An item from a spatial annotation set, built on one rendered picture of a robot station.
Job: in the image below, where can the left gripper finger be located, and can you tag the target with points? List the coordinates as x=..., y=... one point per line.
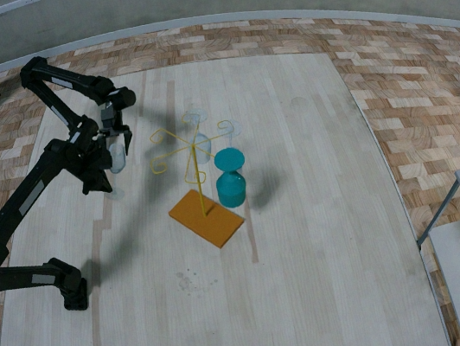
x=102, y=141
x=127, y=135

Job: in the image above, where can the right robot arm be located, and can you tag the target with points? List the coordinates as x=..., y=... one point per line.
x=56, y=272

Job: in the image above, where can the yellow wire glass rack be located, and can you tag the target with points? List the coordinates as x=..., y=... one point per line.
x=216, y=224

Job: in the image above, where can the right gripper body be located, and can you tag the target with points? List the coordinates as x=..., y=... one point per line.
x=95, y=185

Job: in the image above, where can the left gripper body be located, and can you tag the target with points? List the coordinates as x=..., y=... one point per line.
x=113, y=131

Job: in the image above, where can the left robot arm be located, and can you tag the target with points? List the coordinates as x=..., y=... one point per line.
x=100, y=88

